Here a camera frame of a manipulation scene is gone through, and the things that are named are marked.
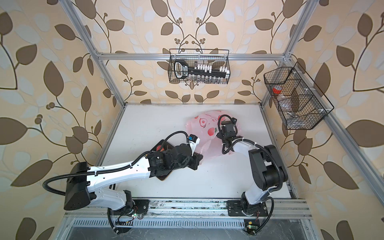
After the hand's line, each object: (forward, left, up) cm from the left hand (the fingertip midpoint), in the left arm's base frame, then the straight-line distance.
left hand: (205, 157), depth 71 cm
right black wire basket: (+26, -49, +10) cm, 56 cm away
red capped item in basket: (+40, -42, +10) cm, 59 cm away
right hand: (+24, -12, -14) cm, 30 cm away
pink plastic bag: (+26, 0, -9) cm, 27 cm away
